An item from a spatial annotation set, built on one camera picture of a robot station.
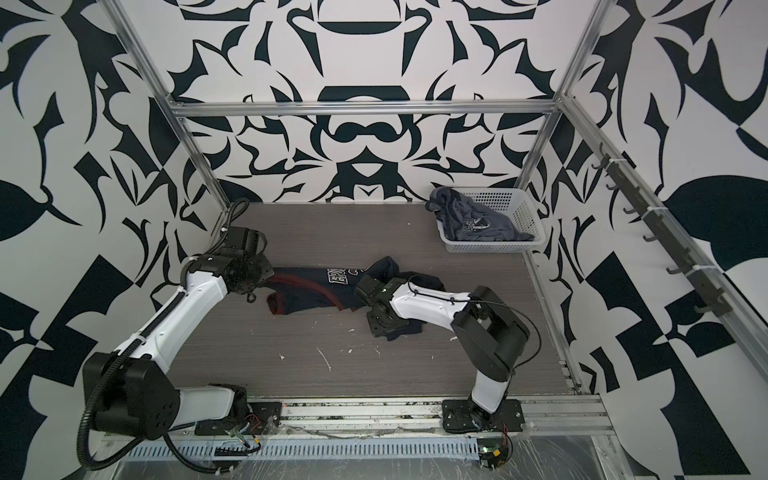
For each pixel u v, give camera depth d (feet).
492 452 2.34
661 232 1.80
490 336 1.53
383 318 2.27
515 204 3.75
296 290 2.97
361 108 3.02
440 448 2.34
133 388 1.30
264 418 2.44
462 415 2.44
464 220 3.38
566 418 2.54
